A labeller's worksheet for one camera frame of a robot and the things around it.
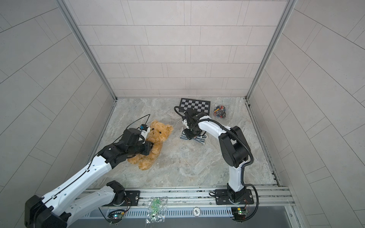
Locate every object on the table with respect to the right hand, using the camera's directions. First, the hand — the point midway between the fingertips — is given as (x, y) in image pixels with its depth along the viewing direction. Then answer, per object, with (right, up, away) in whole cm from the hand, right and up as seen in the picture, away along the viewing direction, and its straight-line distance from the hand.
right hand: (188, 136), depth 92 cm
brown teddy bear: (-16, +5, -18) cm, 25 cm away
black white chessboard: (+8, +20, +16) cm, 27 cm away
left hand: (-17, -1, -15) cm, 23 cm away
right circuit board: (+25, -33, -24) cm, 47 cm away
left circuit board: (-34, -32, -27) cm, 54 cm away
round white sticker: (+4, -32, -24) cm, 40 cm away
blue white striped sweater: (+7, -2, 0) cm, 8 cm away
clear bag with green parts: (-16, -31, -24) cm, 42 cm away
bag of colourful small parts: (+23, +16, +14) cm, 31 cm away
